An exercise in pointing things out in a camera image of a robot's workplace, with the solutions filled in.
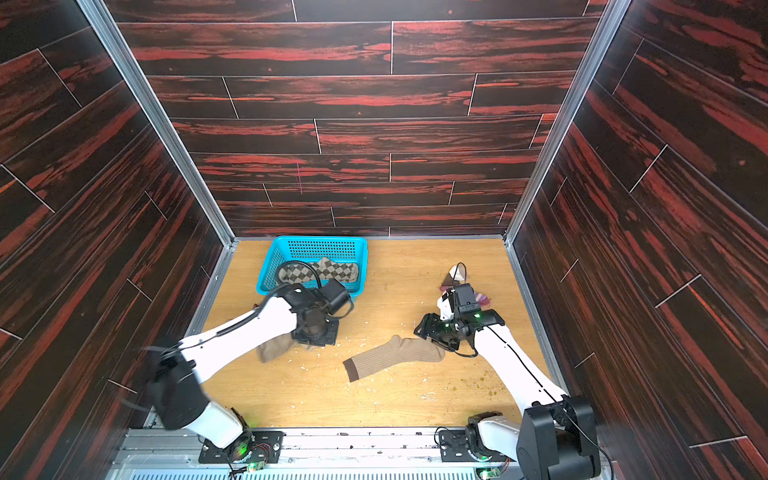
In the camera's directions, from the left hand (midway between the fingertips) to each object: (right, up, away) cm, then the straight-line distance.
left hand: (331, 342), depth 81 cm
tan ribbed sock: (+20, -5, +10) cm, 22 cm away
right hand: (+28, +2, +3) cm, 28 cm away
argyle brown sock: (-10, +19, +27) cm, 34 cm away
